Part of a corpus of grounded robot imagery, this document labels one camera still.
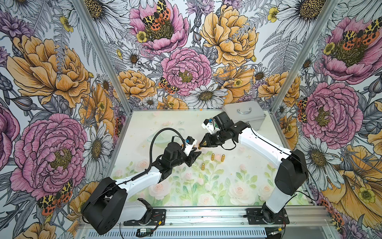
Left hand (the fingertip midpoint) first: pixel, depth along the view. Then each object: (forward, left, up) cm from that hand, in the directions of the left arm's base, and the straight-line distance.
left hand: (197, 153), depth 83 cm
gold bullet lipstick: (+2, -1, +4) cm, 4 cm away
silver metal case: (+29, -35, +3) cm, 45 cm away
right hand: (0, -3, +5) cm, 6 cm away
